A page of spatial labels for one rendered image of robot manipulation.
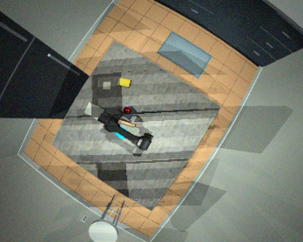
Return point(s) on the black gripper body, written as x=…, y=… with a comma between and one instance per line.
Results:
x=119, y=114

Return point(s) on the yellow rectangular block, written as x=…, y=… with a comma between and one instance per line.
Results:
x=124, y=82

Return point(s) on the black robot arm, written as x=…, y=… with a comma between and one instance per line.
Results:
x=112, y=125

